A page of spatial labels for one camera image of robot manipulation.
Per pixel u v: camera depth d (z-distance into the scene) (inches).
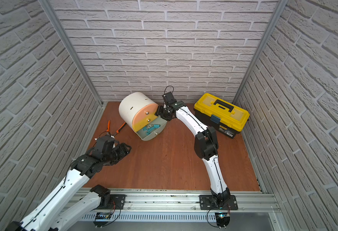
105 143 22.0
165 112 31.8
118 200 29.2
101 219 28.0
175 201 29.9
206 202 28.6
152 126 39.5
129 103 35.2
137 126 34.2
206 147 22.6
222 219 27.5
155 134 37.2
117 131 39.5
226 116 35.5
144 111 33.8
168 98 29.8
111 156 24.4
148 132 38.4
